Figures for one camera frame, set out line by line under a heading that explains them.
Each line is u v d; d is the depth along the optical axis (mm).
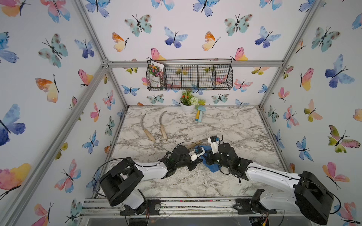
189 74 984
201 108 1176
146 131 1044
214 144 736
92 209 748
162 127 1073
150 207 737
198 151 710
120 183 439
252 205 654
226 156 605
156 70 872
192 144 966
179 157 658
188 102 1094
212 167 774
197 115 1138
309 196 410
